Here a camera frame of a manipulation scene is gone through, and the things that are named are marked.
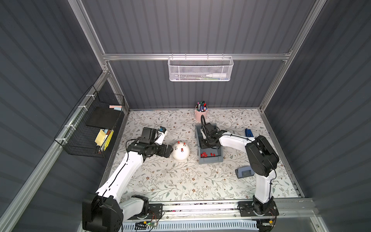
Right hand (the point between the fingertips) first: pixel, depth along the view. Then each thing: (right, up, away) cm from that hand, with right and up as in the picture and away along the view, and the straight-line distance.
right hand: (201, 145), depth 96 cm
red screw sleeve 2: (-11, +2, -10) cm, 15 cm away
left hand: (-22, +1, -15) cm, 27 cm away
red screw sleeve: (-13, -1, -12) cm, 17 cm away
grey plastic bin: (+4, -6, -3) cm, 8 cm away
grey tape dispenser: (+23, -13, -14) cm, 30 cm away
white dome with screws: (-13, -3, -12) cm, 18 cm away
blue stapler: (+35, +8, +7) cm, 36 cm away
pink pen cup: (+1, +25, +9) cm, 27 cm away
